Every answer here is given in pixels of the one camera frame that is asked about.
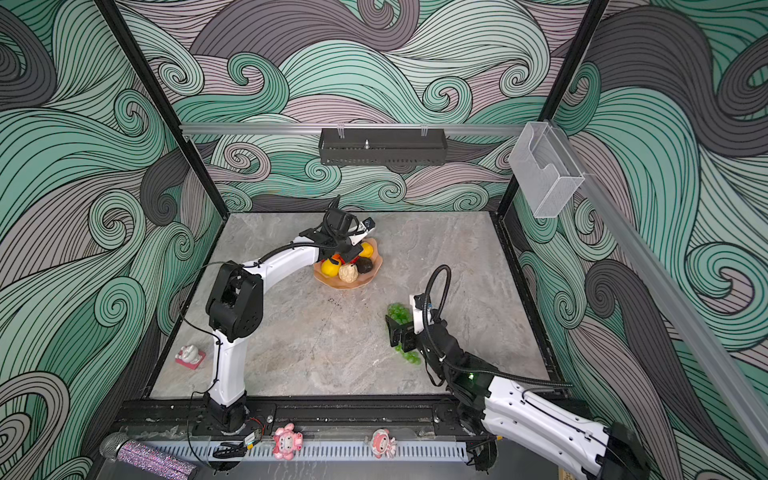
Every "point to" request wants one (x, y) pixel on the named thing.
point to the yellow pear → (367, 250)
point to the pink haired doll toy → (382, 443)
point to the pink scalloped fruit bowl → (362, 278)
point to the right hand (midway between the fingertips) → (402, 314)
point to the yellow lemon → (330, 269)
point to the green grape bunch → (402, 315)
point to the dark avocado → (364, 265)
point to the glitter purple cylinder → (147, 457)
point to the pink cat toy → (287, 442)
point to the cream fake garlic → (348, 273)
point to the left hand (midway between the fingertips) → (356, 238)
